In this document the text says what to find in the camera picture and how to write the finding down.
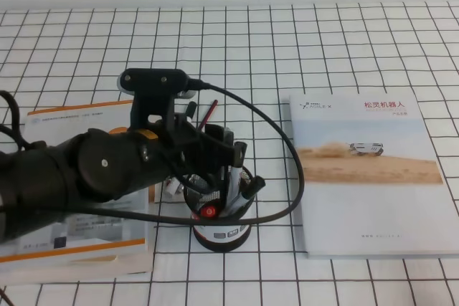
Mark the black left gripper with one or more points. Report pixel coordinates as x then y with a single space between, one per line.
192 152

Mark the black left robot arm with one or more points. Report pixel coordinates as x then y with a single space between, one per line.
42 185

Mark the black mesh pen holder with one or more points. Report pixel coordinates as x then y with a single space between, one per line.
216 237

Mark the white pen on table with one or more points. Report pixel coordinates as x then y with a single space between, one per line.
174 189

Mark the red capped pen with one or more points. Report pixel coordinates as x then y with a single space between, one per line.
209 211

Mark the dark red pencil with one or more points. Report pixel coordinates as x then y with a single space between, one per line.
208 115

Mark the white marker black cap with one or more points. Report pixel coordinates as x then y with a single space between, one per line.
190 110

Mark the black capped marker leaning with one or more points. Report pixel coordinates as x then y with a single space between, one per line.
245 196

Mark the ROS textbook white orange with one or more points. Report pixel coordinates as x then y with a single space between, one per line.
81 236

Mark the AgileX robot brochure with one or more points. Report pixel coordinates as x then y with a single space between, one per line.
372 181

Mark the beige book underneath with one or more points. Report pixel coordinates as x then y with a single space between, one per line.
105 267

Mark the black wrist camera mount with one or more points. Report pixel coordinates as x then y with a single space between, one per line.
154 92

